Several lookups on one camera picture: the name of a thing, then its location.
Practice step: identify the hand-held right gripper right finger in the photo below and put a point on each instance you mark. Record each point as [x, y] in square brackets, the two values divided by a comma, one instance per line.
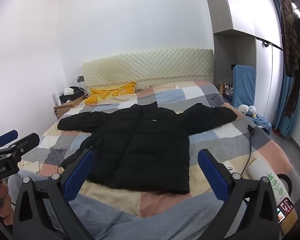
[212, 175]

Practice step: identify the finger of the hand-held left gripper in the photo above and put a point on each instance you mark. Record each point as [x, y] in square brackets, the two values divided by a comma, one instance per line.
[7, 134]
[27, 140]

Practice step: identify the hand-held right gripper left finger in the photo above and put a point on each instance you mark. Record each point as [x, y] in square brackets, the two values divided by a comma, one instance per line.
[80, 172]

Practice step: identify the black puffer jacket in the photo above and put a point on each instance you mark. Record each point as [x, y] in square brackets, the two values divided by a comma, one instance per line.
[145, 150]

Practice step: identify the person's left hand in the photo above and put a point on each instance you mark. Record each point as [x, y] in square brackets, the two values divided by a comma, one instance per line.
[6, 205]

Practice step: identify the checkered pastel bedspread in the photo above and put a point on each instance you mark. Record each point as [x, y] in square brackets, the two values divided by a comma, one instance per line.
[215, 135]

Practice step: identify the wooden nightstand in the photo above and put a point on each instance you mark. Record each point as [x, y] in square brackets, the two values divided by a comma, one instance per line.
[65, 108]

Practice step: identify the white roll with green writing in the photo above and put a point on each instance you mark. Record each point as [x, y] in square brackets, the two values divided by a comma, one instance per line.
[262, 170]

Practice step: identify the white bottle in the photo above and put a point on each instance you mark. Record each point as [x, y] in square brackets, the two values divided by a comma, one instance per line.
[57, 98]

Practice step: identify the black bag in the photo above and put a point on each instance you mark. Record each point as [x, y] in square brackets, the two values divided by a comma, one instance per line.
[77, 93]

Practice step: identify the person's blue jeans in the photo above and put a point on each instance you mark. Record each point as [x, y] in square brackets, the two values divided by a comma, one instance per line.
[165, 225]

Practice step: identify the blue denim cloth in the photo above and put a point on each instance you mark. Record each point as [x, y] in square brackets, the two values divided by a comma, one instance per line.
[262, 122]

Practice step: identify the white plush toy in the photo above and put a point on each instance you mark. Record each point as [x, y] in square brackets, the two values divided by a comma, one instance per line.
[242, 108]

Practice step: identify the light blue plush toy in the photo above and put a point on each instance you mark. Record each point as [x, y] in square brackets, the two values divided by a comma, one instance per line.
[252, 110]

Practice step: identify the smartphone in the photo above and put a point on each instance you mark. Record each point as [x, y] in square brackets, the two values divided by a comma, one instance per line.
[286, 208]

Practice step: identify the yellow cloth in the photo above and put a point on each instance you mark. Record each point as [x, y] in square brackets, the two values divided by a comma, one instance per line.
[102, 93]

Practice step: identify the group of cosmetic bottles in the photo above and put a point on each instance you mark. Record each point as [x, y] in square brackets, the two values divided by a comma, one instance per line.
[226, 87]

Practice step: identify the blue chair cover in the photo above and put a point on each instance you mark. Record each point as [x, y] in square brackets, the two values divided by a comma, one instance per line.
[243, 85]

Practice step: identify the blue curtain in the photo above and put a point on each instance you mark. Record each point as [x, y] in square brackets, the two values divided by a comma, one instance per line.
[281, 105]

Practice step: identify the cream quilted headboard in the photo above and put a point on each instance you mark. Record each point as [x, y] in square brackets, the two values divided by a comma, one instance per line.
[152, 67]

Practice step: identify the brown patterned hanging coat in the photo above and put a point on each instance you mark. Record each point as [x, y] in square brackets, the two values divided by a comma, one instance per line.
[290, 42]

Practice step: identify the grey and white wardrobe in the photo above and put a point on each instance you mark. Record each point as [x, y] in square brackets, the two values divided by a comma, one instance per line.
[240, 5]

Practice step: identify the dark wall socket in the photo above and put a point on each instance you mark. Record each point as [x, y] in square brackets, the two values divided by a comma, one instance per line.
[80, 79]

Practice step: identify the black clothes rail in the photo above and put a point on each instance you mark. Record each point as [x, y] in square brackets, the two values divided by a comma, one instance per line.
[270, 43]

